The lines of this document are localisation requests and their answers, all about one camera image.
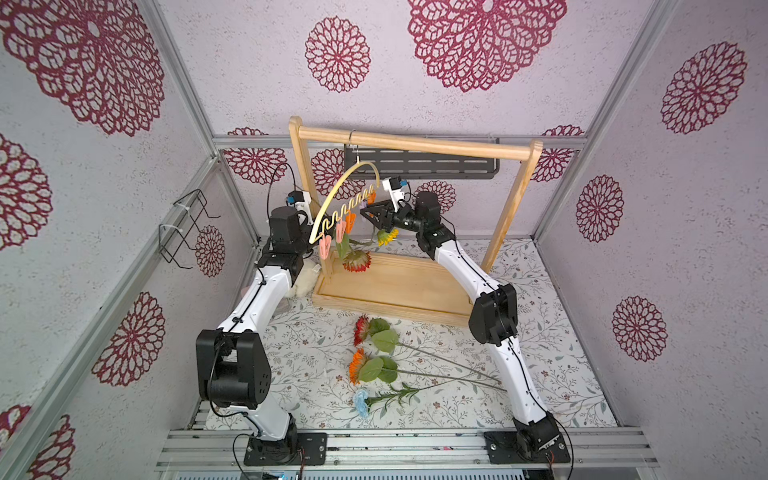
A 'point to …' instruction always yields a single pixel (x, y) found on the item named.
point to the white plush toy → (305, 279)
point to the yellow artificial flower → (385, 238)
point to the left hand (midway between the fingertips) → (337, 218)
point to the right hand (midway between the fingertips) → (361, 205)
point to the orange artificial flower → (364, 368)
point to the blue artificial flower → (363, 402)
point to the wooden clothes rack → (401, 285)
